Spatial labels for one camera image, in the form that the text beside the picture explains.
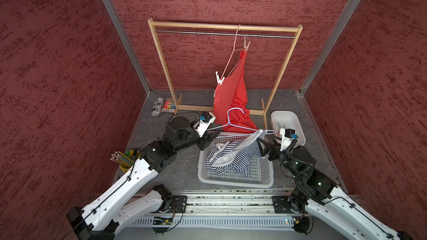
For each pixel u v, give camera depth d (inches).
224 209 29.0
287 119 40.7
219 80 25.4
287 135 24.1
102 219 14.9
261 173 32.5
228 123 23.5
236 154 29.9
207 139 22.4
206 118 21.3
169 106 43.3
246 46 32.7
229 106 20.9
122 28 34.5
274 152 24.4
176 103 40.9
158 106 42.1
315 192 20.4
